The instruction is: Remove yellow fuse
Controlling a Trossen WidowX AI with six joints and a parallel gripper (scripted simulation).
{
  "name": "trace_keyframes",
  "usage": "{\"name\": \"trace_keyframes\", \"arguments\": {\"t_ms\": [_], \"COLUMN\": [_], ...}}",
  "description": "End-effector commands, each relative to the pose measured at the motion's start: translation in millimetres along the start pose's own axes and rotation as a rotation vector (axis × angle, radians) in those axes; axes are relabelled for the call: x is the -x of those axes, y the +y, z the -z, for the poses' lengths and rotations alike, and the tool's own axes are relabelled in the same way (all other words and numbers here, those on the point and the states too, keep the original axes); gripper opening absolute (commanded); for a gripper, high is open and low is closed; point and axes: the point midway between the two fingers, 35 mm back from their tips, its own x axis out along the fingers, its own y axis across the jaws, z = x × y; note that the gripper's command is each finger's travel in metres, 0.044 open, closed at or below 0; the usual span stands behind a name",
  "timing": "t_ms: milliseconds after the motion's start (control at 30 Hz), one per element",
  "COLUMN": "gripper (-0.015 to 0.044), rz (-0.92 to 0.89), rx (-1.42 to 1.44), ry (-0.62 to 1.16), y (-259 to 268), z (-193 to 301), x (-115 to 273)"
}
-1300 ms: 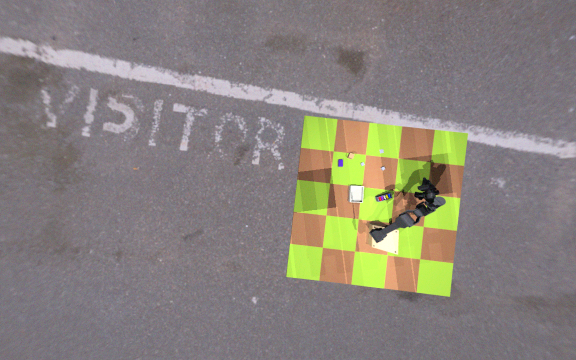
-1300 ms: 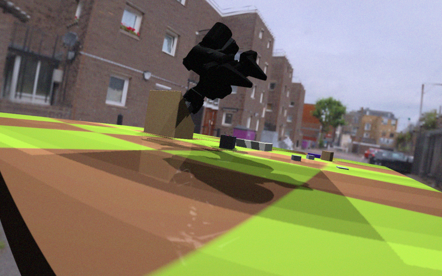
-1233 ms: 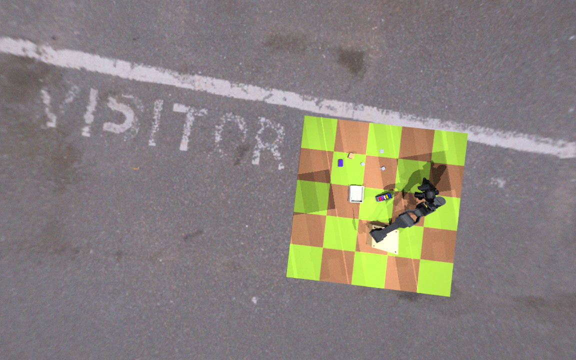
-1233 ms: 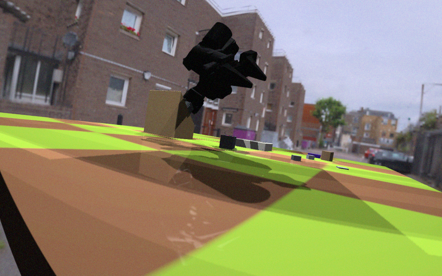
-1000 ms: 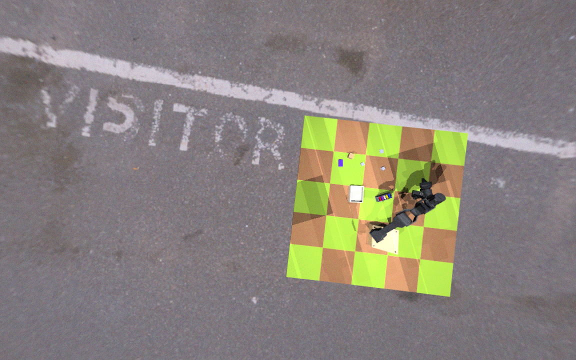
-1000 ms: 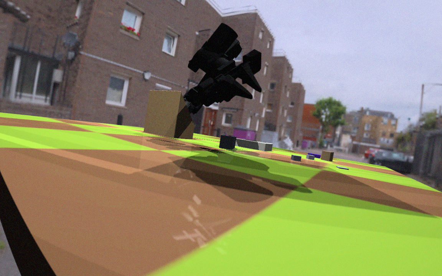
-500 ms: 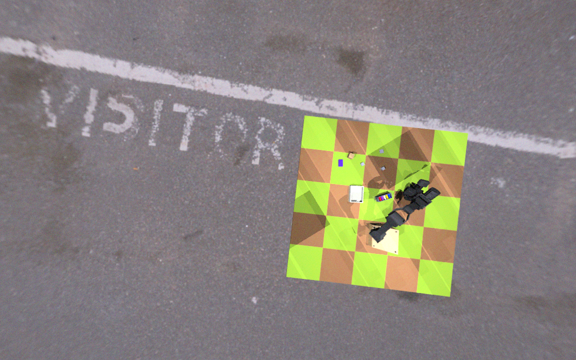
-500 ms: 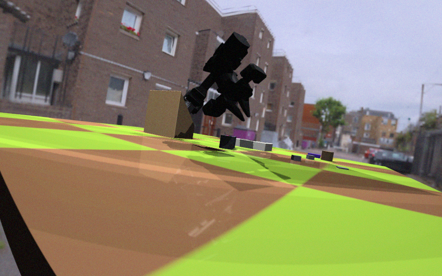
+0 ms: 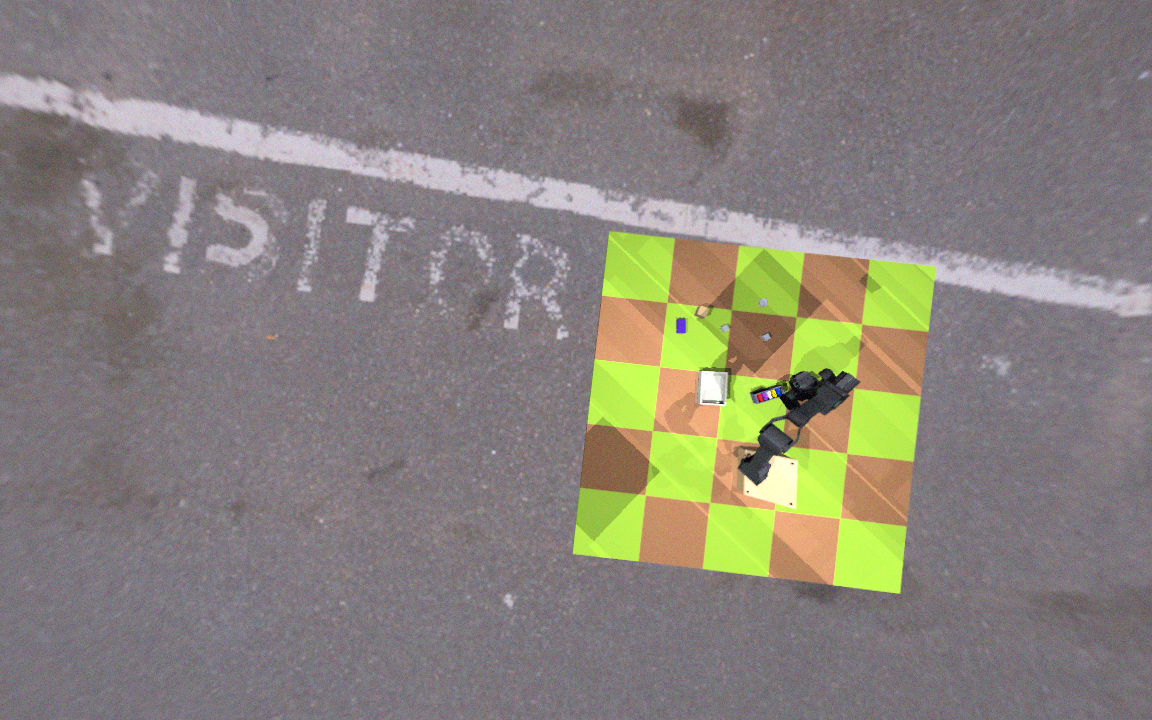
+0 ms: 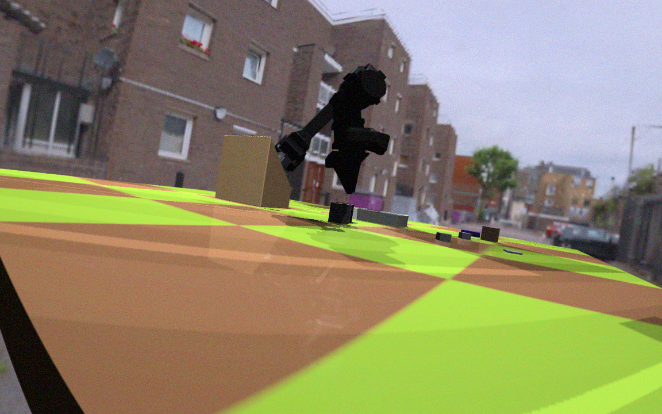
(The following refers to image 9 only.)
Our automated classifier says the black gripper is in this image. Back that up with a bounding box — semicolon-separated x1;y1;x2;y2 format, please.
780;367;836;410

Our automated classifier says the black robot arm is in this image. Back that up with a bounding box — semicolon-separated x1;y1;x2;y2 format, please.
738;371;861;487

